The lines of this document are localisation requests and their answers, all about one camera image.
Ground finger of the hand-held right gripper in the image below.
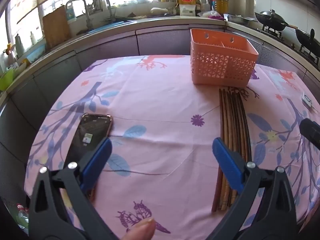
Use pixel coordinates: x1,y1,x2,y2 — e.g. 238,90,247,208
299,119,320,148

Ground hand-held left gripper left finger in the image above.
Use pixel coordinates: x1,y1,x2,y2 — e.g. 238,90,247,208
28,138,118,240

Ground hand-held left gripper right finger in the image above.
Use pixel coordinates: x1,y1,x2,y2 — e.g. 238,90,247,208
205,137,298,240

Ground bundle of brown wooden chopsticks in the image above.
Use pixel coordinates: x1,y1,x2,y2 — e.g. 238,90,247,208
211,86,252,213

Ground orange perforated plastic basket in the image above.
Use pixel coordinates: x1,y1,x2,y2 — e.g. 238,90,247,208
190,28,259,88

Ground person's left hand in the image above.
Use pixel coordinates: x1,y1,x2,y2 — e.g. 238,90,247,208
117,219,157,240

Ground black smartphone with rose case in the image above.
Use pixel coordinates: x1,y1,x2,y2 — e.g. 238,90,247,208
64,113,113,203

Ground small white device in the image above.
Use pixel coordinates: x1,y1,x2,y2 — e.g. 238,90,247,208
301,92,313,111

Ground pink floral tablecloth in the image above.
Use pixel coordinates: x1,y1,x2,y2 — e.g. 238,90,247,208
24,54,320,240

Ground black wok with lid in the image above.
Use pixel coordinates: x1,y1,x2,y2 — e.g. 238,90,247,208
295,29,320,58

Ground gas stove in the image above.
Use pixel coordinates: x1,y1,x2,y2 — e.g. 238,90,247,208
256,25,320,68

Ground light blue tray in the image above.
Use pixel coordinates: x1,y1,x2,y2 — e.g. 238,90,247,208
26,46,47,65

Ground metal basin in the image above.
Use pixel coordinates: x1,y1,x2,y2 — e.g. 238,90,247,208
227,14,255,25

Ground blue sink basin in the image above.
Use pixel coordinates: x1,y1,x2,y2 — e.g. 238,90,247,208
87,20,138,34

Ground tall white bottle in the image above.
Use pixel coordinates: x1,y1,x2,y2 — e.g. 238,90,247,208
14,33,25,57

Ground wooden cutting board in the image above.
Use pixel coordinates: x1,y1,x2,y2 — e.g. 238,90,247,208
42,6,72,49

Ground green scallions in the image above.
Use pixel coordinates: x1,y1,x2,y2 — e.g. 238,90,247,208
102,16,140,22

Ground metal kitchen faucet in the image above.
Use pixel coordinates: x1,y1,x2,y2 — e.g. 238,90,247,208
92,0,112,20
72,0,93,30

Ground clear plastic bag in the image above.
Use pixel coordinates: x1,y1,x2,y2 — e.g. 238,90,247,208
197,10,218,18

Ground white detergent jug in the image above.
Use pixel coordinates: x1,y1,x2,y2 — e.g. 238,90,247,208
65,0,78,22

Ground white packet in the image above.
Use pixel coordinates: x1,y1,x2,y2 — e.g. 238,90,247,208
179,4,196,17

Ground large yellow cooking oil bottle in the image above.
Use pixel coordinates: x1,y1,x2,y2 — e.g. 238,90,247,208
215,0,229,15

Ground black wok with handle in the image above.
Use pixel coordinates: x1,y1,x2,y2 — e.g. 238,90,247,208
254,9,298,32

